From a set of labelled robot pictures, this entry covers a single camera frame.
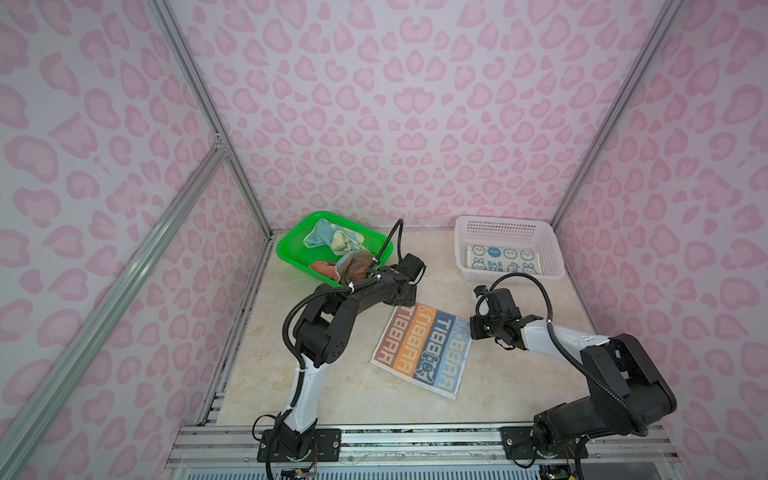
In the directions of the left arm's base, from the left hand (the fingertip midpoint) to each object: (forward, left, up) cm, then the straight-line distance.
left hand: (412, 296), depth 98 cm
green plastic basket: (+20, +43, +2) cm, 47 cm away
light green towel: (+22, +25, +5) cm, 33 cm away
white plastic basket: (+24, -45, +4) cm, 51 cm away
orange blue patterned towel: (-16, -3, -2) cm, 16 cm away
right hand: (-9, -17, +1) cm, 20 cm away
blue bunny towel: (+16, -35, -1) cm, 38 cm away
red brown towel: (+7, +21, +6) cm, 23 cm away
